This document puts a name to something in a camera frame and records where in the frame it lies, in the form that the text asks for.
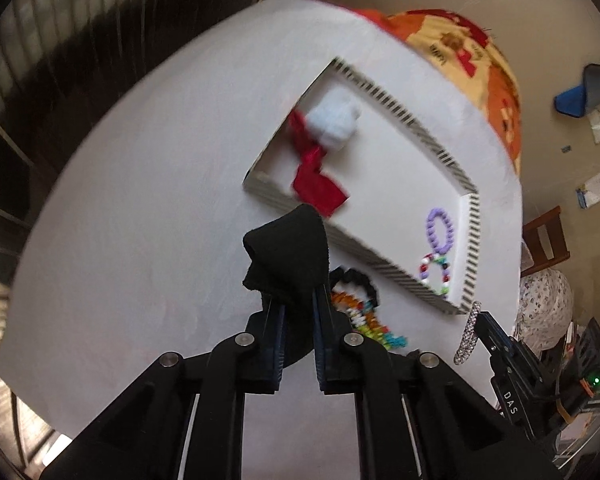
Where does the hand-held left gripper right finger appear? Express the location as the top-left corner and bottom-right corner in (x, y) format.
(312, 282), (563, 480)

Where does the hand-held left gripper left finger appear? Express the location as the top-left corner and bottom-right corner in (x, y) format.
(40, 295), (287, 480)

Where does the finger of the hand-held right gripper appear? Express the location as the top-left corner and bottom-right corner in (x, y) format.
(475, 311), (513, 358)

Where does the silver rhinestone bracelet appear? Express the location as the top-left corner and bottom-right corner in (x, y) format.
(453, 302), (482, 365)

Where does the black fabric headband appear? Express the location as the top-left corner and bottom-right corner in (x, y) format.
(242, 203), (331, 368)

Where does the multicolour bead bracelet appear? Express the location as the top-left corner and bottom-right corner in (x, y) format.
(419, 252), (453, 298)

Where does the purple bead bracelet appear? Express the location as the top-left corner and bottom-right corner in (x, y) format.
(426, 208), (455, 253)

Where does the red fabric ribbon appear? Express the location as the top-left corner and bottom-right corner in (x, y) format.
(286, 109), (351, 218)

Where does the striped-rim white tray box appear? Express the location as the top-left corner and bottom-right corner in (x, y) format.
(243, 56), (481, 316)

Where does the white fluffy scrunchie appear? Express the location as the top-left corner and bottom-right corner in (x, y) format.
(305, 87), (363, 153)

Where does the floral cloth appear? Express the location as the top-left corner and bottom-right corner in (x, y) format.
(512, 268), (574, 356)

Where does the black scrunchie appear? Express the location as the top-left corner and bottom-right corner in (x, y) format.
(329, 268), (381, 311)

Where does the wooden chair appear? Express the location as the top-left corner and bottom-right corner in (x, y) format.
(521, 205), (571, 276)

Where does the blue bag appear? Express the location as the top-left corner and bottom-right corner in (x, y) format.
(554, 62), (600, 118)

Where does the printed orange blanket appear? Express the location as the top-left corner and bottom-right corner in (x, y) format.
(352, 8), (523, 176)

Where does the rainbow chip bead bracelet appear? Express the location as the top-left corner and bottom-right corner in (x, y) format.
(330, 290), (410, 351)

